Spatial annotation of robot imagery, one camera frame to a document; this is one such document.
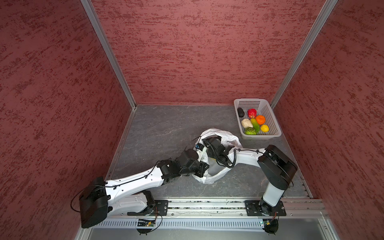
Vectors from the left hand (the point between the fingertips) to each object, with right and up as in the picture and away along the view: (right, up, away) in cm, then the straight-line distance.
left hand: (207, 170), depth 74 cm
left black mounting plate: (-24, -20, +1) cm, 32 cm away
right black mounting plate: (+23, -20, 0) cm, 31 cm away
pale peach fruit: (+30, +23, +29) cm, 48 cm away
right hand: (+3, +3, +20) cm, 21 cm away
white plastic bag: (+5, -5, +13) cm, 15 cm away
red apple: (+36, +30, +35) cm, 59 cm away
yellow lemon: (+42, +19, +29) cm, 55 cm away
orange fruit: (+41, +26, +33) cm, 59 cm away
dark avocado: (+28, +31, +35) cm, 55 cm away
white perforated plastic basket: (+47, +34, +39) cm, 70 cm away
